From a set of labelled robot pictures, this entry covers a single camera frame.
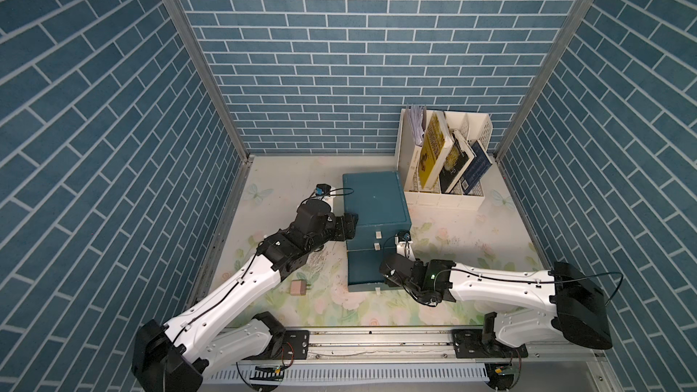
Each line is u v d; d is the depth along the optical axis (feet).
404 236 2.37
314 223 1.78
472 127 3.35
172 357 1.23
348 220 2.23
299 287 2.70
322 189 2.16
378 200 2.57
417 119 3.00
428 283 1.86
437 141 3.06
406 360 2.39
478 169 3.27
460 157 3.16
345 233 2.15
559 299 1.38
